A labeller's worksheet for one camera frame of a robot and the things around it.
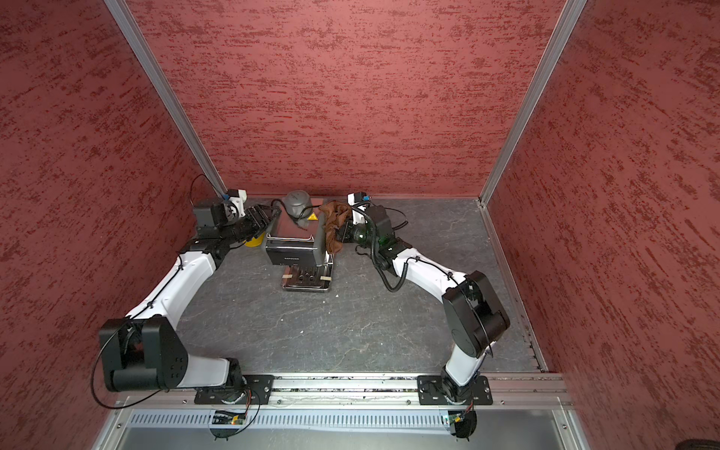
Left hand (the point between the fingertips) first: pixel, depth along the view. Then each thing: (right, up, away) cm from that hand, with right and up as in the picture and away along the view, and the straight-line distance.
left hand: (277, 218), depth 82 cm
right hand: (+15, -3, 0) cm, 16 cm away
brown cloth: (+19, +1, -5) cm, 19 cm away
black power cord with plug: (+3, +3, -3) cm, 5 cm away
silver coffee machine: (+5, -7, -1) cm, 9 cm away
